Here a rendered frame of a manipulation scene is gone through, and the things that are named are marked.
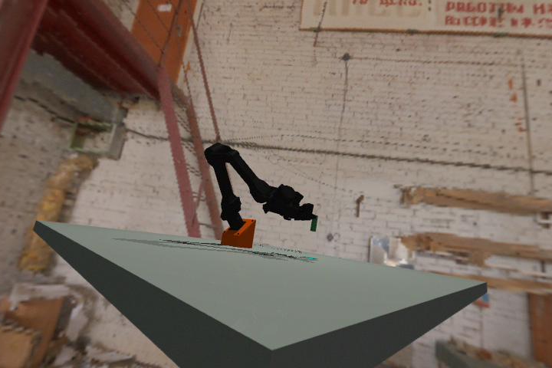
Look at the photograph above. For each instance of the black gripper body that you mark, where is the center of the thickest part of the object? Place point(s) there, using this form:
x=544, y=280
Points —
x=292, y=211

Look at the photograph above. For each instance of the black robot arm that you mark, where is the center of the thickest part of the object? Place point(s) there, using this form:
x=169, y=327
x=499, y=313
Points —
x=276, y=198

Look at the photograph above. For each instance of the green rectangular post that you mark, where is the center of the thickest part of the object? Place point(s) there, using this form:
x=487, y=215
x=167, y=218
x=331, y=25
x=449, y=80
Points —
x=314, y=224

